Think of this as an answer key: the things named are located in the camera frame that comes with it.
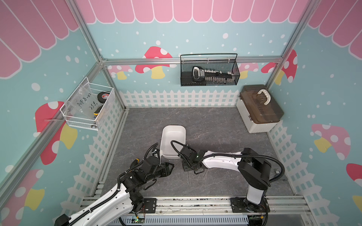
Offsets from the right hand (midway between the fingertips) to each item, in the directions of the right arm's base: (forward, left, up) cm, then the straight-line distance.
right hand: (185, 165), depth 88 cm
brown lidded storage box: (+39, -55, +10) cm, 68 cm away
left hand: (-5, +8, +8) cm, 13 cm away
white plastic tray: (+24, +11, +1) cm, 27 cm away
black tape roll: (+28, +47, +34) cm, 64 cm away
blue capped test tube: (-8, -8, +13) cm, 17 cm away
